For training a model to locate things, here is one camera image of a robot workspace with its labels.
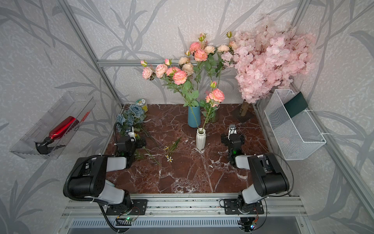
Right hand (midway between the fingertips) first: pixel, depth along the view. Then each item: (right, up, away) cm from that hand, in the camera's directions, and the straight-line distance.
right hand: (232, 131), depth 94 cm
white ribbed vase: (-21, -3, -9) cm, 23 cm away
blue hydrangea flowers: (-71, +9, +11) cm, 72 cm away
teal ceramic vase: (-25, +10, +8) cm, 28 cm away
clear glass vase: (-14, +10, -17) cm, 24 cm away
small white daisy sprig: (-40, -12, 0) cm, 42 cm away
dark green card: (+29, +16, -19) cm, 38 cm away
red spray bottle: (-87, -3, -35) cm, 93 cm away
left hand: (-62, -2, 0) cm, 63 cm away
